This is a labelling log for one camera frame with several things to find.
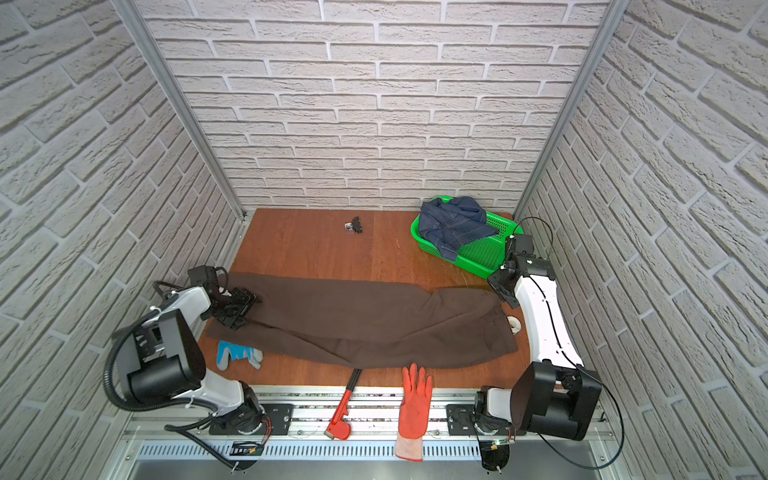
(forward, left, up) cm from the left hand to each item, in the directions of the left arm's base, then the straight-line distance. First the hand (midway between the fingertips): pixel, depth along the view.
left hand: (258, 300), depth 91 cm
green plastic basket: (+13, -73, +6) cm, 74 cm away
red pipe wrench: (-34, -28, -3) cm, 44 cm away
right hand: (-3, -74, +13) cm, 75 cm away
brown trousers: (-7, -16, -1) cm, 18 cm away
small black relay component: (+33, -27, -1) cm, 43 cm away
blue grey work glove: (-16, +4, 0) cm, 16 cm away
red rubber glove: (-31, -47, -2) cm, 56 cm away
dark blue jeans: (+26, -64, +8) cm, 69 cm away
